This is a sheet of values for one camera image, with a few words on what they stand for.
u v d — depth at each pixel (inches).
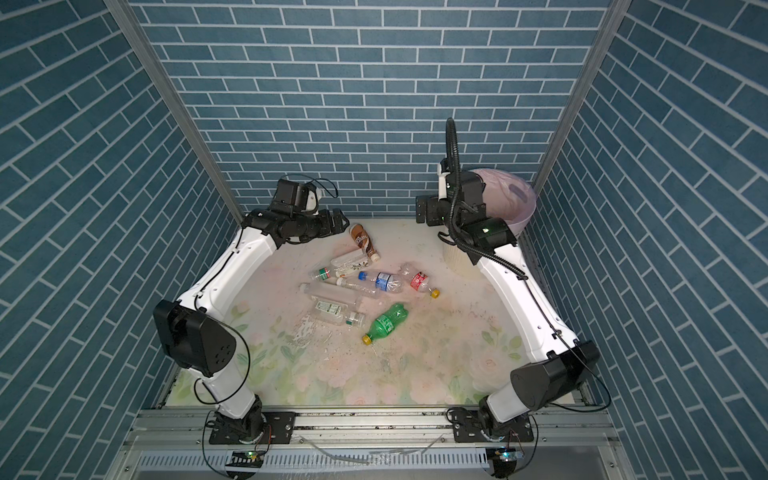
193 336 17.6
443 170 24.6
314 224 27.9
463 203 20.1
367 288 39.3
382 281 38.0
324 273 39.0
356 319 35.0
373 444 28.5
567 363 15.6
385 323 34.1
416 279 37.9
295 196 25.2
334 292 38.3
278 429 28.7
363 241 42.6
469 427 28.9
